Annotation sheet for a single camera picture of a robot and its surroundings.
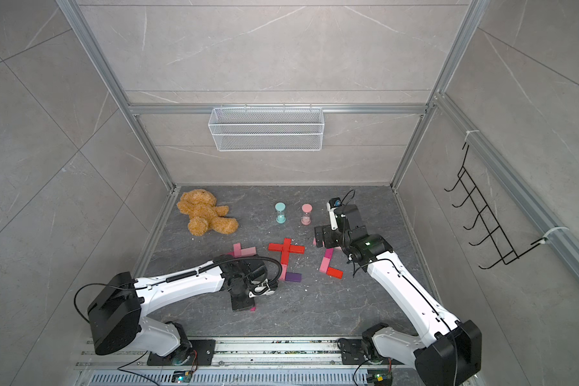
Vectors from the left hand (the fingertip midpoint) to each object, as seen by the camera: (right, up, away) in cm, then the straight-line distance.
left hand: (250, 296), depth 81 cm
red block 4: (+31, +6, +9) cm, 32 cm away
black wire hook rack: (+71, +20, -20) cm, 76 cm away
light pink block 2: (-4, +13, +14) cm, 19 cm away
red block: (+8, +14, +18) cm, 24 cm away
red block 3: (+11, +11, +14) cm, 21 cm away
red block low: (+12, +14, +17) cm, 25 cm away
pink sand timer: (+20, +26, +23) cm, 40 cm away
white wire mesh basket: (+3, +64, +19) cm, 67 cm away
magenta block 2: (+29, +12, +14) cm, 35 cm away
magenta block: (+2, 0, -9) cm, 9 cm away
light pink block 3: (+27, +8, +11) cm, 30 cm away
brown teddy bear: (-25, +32, +20) cm, 45 cm away
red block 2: (+16, +13, +17) cm, 27 cm away
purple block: (+15, +4, +9) cm, 18 cm away
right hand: (+28, +24, -2) cm, 37 cm away
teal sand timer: (+9, +31, +19) cm, 38 cm away
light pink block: (-8, +13, +14) cm, 21 cm away
